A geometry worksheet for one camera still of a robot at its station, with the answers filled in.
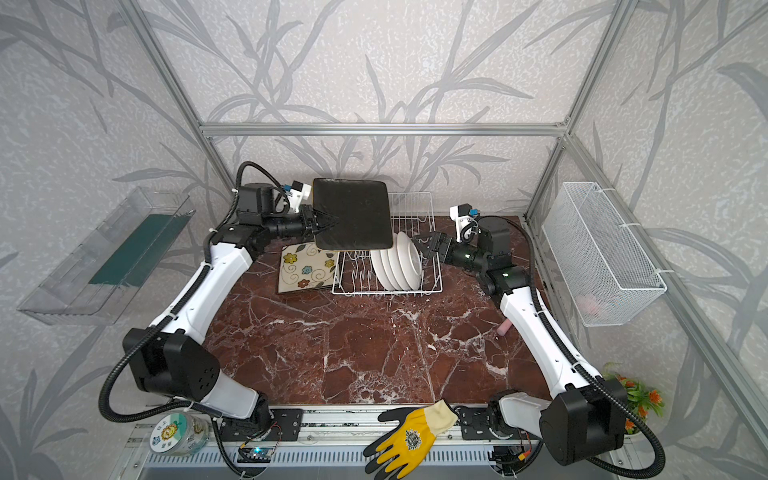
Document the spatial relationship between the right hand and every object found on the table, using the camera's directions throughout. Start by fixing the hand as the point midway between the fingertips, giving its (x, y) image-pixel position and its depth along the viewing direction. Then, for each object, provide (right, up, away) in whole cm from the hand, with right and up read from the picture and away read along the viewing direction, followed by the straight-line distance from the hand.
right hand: (425, 234), depth 74 cm
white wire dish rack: (-2, +9, +45) cm, 46 cm away
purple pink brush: (+25, -28, +15) cm, 40 cm away
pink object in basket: (+40, -17, -1) cm, 43 cm away
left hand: (-21, +5, -1) cm, 22 cm away
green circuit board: (-42, -54, -2) cm, 68 cm away
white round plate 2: (-3, -8, +16) cm, 18 cm away
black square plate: (-16, +6, +5) cm, 18 cm away
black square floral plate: (-40, -11, +29) cm, 51 cm away
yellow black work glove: (-6, -51, -5) cm, 52 cm away
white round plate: (-8, -10, +13) cm, 18 cm away
